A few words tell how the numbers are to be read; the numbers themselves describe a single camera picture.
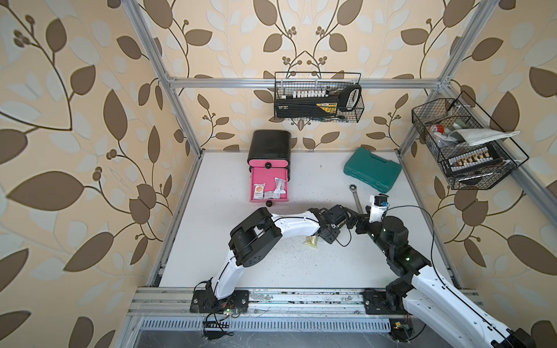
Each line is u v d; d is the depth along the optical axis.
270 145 1.02
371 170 1.08
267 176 0.99
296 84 0.91
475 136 0.64
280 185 0.98
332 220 0.71
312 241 0.87
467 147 0.71
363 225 0.70
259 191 0.97
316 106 0.82
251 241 0.54
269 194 0.96
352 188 1.05
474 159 0.67
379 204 0.67
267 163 0.96
